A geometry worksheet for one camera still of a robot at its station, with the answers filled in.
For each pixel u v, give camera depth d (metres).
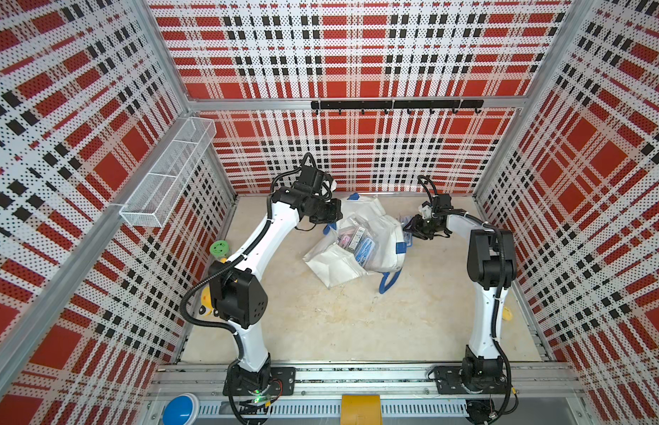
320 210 0.71
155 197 0.93
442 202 0.88
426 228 0.94
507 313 0.84
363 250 0.93
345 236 0.98
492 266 0.60
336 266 0.82
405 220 1.11
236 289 0.47
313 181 0.66
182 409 0.70
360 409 0.70
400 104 0.90
